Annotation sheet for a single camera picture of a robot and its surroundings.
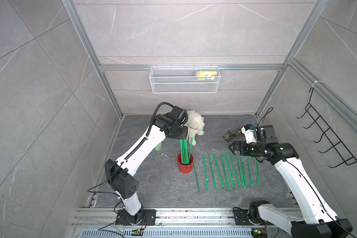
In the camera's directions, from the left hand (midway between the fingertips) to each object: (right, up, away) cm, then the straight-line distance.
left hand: (184, 131), depth 78 cm
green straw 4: (+22, -25, +12) cm, 35 cm away
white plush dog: (+7, +4, +14) cm, 16 cm away
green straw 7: (+30, -24, +13) cm, 40 cm away
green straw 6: (+27, -22, +15) cm, 38 cm away
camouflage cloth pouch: (+33, -3, +26) cm, 43 cm away
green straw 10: (+40, -25, +12) cm, 49 cm away
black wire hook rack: (+66, -9, -17) cm, 69 cm away
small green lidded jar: (-17, -11, +18) cm, 27 cm away
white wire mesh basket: (-1, +35, +23) cm, 42 cm away
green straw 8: (+35, -22, +15) cm, 44 cm away
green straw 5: (+25, -25, +11) cm, 37 cm away
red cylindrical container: (+1, -22, +5) cm, 22 cm away
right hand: (+28, -8, -3) cm, 29 cm away
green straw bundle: (+1, -12, +6) cm, 14 cm away
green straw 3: (+18, -25, +11) cm, 33 cm away
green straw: (+8, -32, +6) cm, 33 cm away
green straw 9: (+37, -25, +12) cm, 46 cm away
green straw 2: (+13, -25, +10) cm, 30 cm away
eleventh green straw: (+45, -25, +11) cm, 53 cm away
